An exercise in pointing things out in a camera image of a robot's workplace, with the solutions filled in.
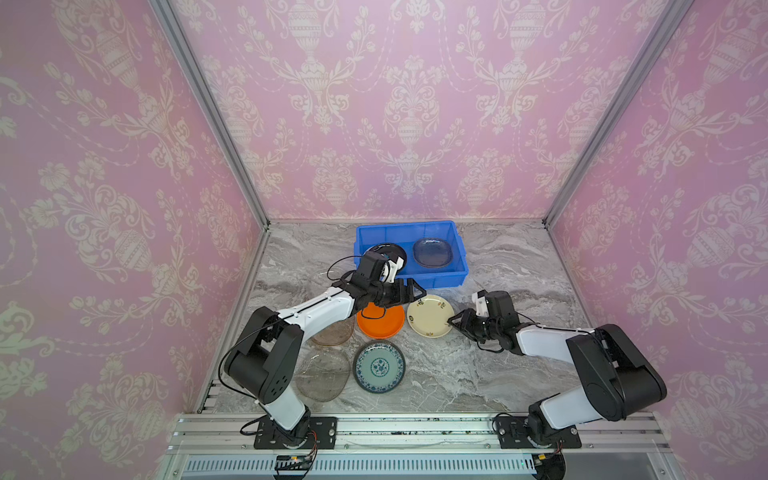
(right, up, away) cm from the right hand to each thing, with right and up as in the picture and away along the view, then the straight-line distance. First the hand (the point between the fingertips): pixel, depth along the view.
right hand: (451, 321), depth 92 cm
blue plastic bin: (-12, +29, +29) cm, 42 cm away
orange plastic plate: (-22, 0, +1) cm, 22 cm away
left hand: (-11, +9, -8) cm, 16 cm away
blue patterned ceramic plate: (-22, -11, -6) cm, 26 cm away
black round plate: (-19, +21, +16) cm, 33 cm away
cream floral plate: (-7, +1, +3) cm, 7 cm away
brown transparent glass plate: (-36, -4, 0) cm, 36 cm away
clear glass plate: (-4, +21, +17) cm, 27 cm away
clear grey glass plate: (-38, -13, -8) cm, 41 cm away
